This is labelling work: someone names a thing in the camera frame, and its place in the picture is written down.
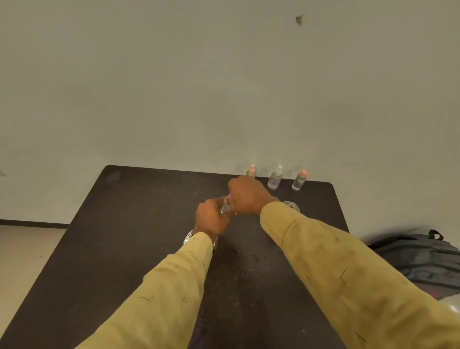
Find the yellow-green spray bottle orange cap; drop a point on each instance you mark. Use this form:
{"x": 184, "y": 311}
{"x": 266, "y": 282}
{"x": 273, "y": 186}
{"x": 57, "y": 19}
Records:
{"x": 251, "y": 172}

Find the person's right hand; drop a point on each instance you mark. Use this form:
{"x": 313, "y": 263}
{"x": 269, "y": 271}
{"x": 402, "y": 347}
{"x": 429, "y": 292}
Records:
{"x": 249, "y": 196}

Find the silver wristwatch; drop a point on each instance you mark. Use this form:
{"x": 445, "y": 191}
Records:
{"x": 188, "y": 237}

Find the person's left forearm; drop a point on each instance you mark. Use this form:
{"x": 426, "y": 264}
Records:
{"x": 151, "y": 302}

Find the person's left hand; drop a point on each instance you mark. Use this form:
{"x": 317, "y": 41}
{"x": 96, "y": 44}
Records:
{"x": 212, "y": 217}

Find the purple-tinted spray bottle white cap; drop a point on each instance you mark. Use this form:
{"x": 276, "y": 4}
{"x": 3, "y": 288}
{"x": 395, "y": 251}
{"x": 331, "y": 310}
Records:
{"x": 274, "y": 181}

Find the large clear bottle blue label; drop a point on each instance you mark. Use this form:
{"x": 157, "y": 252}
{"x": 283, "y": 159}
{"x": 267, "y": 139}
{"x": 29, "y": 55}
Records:
{"x": 292, "y": 205}

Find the grey backpack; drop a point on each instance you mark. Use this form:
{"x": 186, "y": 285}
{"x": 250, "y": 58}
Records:
{"x": 427, "y": 262}

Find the small clear bottle pink cap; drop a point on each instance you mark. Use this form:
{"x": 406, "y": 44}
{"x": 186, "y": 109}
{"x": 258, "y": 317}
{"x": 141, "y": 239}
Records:
{"x": 298, "y": 183}

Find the small bottle magenta cap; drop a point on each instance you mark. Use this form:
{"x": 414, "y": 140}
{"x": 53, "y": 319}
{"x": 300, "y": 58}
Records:
{"x": 225, "y": 208}

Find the person's right forearm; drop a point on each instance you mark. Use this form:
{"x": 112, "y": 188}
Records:
{"x": 359, "y": 280}

